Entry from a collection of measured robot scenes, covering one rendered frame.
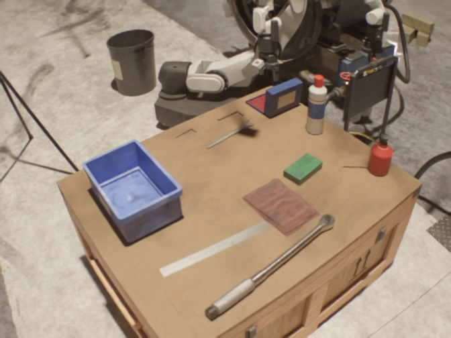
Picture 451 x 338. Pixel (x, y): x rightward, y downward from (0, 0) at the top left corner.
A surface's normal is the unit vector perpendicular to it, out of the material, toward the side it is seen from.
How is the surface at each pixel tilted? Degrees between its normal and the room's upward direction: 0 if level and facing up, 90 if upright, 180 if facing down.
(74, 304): 0
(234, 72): 90
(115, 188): 0
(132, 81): 93
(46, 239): 0
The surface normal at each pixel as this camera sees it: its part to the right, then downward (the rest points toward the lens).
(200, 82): -0.22, 0.66
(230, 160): -0.05, -0.75
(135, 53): 0.36, 0.65
